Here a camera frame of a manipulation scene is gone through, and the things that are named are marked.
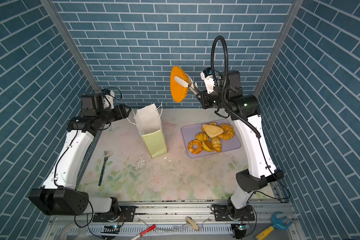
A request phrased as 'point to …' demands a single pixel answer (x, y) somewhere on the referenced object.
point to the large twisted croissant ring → (228, 131)
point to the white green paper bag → (150, 127)
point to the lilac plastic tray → (190, 128)
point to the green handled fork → (105, 155)
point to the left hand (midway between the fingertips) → (127, 108)
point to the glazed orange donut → (195, 146)
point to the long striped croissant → (216, 143)
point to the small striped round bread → (202, 136)
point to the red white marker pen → (141, 234)
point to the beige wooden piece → (189, 220)
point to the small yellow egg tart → (207, 146)
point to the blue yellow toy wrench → (280, 223)
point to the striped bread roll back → (214, 123)
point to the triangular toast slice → (212, 131)
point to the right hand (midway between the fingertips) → (197, 92)
